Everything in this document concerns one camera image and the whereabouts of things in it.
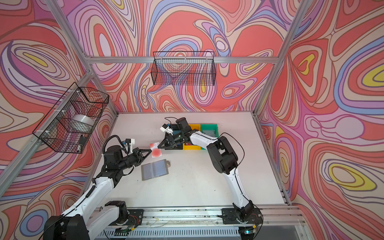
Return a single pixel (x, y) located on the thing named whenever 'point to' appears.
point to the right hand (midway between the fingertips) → (161, 149)
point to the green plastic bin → (214, 127)
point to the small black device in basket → (82, 140)
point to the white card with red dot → (156, 152)
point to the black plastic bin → (176, 132)
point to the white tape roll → (84, 119)
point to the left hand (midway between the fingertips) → (152, 150)
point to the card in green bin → (209, 132)
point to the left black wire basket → (68, 127)
